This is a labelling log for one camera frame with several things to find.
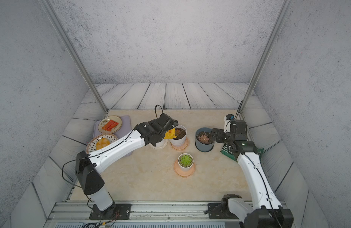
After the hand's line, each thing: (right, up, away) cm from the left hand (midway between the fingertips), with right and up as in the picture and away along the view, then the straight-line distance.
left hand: (157, 124), depth 80 cm
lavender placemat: (-28, -5, +28) cm, 40 cm away
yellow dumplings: (-39, -13, +16) cm, 45 cm away
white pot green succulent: (+16, -21, +1) cm, 26 cm away
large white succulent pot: (+13, -6, +14) cm, 20 cm away
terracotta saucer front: (+15, -30, +6) cm, 34 cm away
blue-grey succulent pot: (+27, -11, +9) cm, 31 cm away
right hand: (+34, -4, -2) cm, 34 cm away
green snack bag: (+42, -17, +13) cm, 48 cm away
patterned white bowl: (-48, -14, +17) cm, 52 cm away
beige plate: (-47, +2, +31) cm, 56 cm away
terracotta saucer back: (+14, -17, +18) cm, 28 cm away
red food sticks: (-40, -1, +28) cm, 49 cm away
